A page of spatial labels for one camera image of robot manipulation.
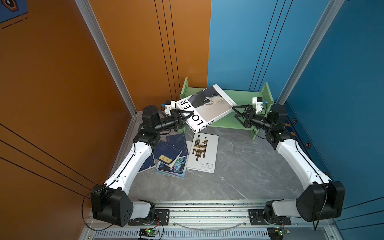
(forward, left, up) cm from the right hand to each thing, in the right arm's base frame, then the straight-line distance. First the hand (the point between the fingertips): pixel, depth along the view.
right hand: (232, 113), depth 72 cm
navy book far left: (-10, +47, -31) cm, 57 cm away
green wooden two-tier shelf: (-1, +1, -4) cm, 4 cm away
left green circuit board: (-44, +41, -36) cm, 70 cm away
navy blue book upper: (+7, +31, -33) cm, 46 cm away
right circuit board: (-44, -20, -37) cm, 61 cm away
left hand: (-4, +19, +3) cm, 19 cm away
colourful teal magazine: (-14, +29, -34) cm, 47 cm away
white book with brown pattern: (-3, +14, -32) cm, 35 cm away
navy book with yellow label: (-4, +38, -32) cm, 49 cm away
